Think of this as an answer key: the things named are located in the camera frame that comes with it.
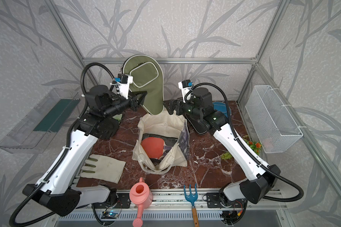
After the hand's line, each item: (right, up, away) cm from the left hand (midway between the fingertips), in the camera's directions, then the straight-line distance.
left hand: (145, 92), depth 61 cm
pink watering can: (-3, -47, +4) cm, 48 cm away
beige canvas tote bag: (+11, -16, +22) cm, 29 cm away
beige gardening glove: (-29, -43, +23) cm, 56 cm away
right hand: (+11, -3, +4) cm, 12 cm away
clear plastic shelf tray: (-51, -18, +2) cm, 55 cm away
